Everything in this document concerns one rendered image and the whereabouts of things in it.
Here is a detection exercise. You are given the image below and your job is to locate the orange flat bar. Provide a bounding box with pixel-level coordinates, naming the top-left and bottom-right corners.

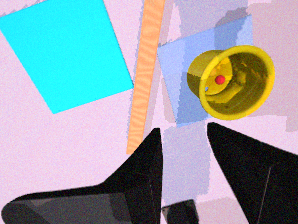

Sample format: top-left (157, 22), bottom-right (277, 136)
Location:
top-left (126, 0), bottom-right (165, 154)

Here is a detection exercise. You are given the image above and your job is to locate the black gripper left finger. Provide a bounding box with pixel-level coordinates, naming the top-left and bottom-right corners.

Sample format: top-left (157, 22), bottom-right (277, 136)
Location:
top-left (1, 127), bottom-right (163, 224)

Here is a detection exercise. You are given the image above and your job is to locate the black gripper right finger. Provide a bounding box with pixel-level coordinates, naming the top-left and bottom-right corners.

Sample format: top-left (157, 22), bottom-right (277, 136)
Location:
top-left (207, 122), bottom-right (298, 224)

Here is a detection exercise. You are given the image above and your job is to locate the red marble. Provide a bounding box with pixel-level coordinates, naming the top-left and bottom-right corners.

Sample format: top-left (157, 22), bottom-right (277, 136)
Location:
top-left (215, 75), bottom-right (225, 85)

